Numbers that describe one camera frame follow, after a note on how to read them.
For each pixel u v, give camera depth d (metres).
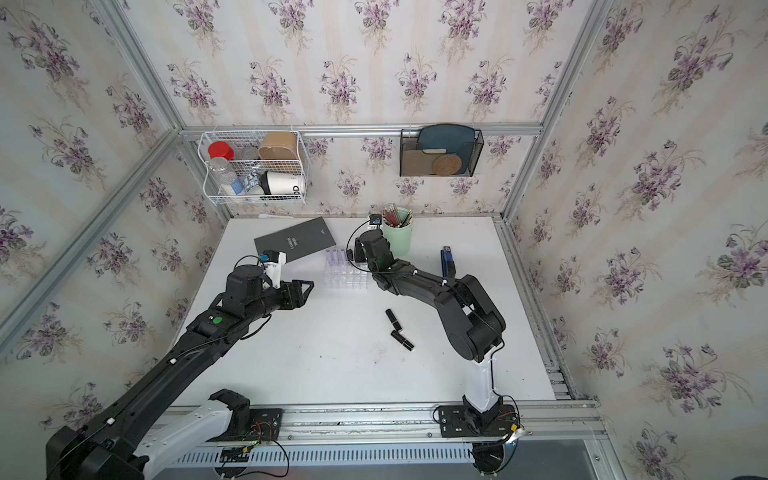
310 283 0.76
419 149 0.93
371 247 0.70
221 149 0.93
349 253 0.96
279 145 0.88
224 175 0.87
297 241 1.08
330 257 0.98
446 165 0.98
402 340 0.87
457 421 0.73
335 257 0.98
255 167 0.94
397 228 0.96
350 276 1.01
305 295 0.73
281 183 0.93
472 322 0.50
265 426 0.72
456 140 0.93
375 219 0.80
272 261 0.68
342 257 0.98
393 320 0.90
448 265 1.01
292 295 0.69
